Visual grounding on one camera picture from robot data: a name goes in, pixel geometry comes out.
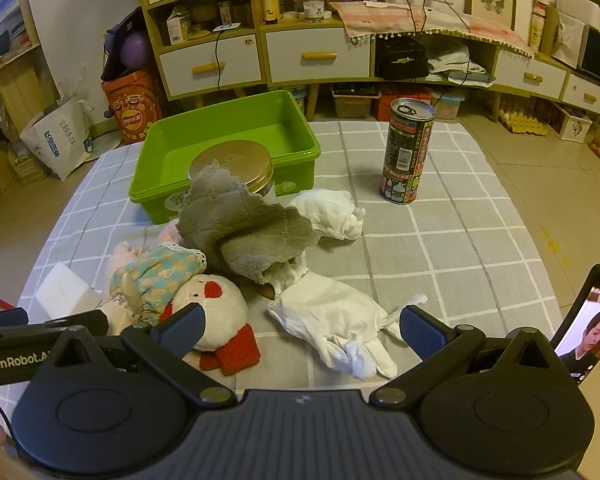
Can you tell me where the white red plush doll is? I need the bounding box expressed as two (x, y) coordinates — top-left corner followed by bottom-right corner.
(99, 274), (263, 377)

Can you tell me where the plush doll blue dress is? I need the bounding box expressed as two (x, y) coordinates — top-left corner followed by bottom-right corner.
(109, 242), (207, 325)

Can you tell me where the white sponge block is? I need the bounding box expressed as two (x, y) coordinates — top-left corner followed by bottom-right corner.
(34, 262), (102, 318)

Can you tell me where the white cloth front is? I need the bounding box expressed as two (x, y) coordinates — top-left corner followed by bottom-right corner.
(265, 262), (402, 379)

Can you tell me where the white cloth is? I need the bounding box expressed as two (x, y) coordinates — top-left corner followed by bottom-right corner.
(288, 188), (366, 240)
(265, 262), (402, 379)

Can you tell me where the grey fluffy towel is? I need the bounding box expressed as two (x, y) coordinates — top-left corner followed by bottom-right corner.
(176, 162), (320, 284)

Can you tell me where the pink plush toy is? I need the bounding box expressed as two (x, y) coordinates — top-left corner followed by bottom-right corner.
(157, 218), (183, 246)

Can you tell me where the grey checked tablecloth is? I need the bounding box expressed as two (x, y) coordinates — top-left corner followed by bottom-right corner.
(0, 119), (566, 411)

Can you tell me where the smartphone on stand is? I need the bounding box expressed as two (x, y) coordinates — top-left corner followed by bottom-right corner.
(550, 263), (600, 384)

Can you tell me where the jar with gold lid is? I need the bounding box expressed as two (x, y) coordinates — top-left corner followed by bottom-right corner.
(188, 140), (274, 197)

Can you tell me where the white paper bag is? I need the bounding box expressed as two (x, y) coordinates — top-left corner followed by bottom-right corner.
(19, 96), (93, 181)

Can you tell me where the tall printed can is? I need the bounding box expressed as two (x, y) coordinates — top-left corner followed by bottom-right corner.
(379, 98), (434, 204)

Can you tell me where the orange snack bag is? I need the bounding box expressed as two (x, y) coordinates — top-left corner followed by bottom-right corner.
(102, 70), (164, 144)

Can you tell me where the green plastic bin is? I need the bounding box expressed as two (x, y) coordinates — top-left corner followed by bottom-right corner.
(129, 90), (321, 224)

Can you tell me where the red storage box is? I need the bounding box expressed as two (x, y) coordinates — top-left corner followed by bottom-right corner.
(374, 86), (434, 123)

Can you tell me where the black box on shelf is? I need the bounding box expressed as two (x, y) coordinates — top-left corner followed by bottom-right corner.
(375, 37), (429, 80)

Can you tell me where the purple ball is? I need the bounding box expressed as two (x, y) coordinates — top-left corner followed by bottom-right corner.
(120, 32), (152, 70)

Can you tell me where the wooden shelf cabinet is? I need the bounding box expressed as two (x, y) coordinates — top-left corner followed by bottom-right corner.
(140, 0), (600, 115)

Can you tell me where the pink cloth on cabinet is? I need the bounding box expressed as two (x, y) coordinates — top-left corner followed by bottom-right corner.
(330, 1), (534, 58)

